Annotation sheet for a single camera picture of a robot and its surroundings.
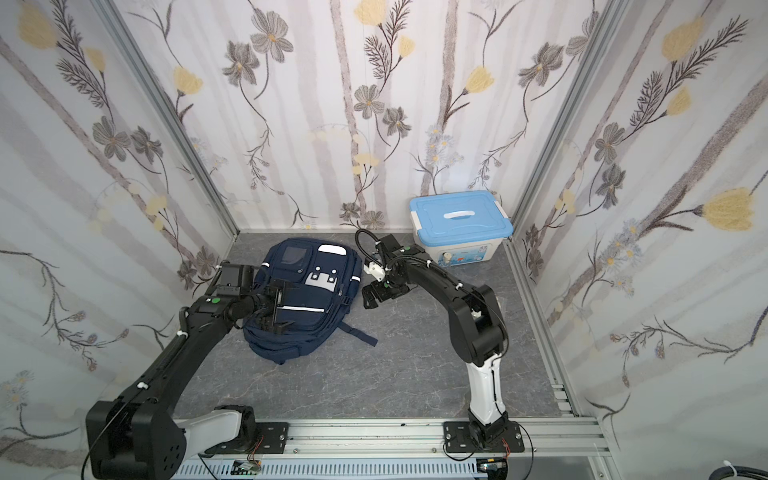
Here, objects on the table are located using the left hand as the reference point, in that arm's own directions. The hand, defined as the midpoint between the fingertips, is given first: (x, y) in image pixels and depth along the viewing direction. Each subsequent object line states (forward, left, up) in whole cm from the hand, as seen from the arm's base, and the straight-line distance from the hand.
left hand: (302, 295), depth 80 cm
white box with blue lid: (+26, -49, -2) cm, 56 cm away
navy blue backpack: (+15, 0, -15) cm, 21 cm away
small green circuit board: (-37, +11, -17) cm, 43 cm away
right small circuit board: (-38, -48, -18) cm, 64 cm away
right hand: (+5, -22, -7) cm, 24 cm away
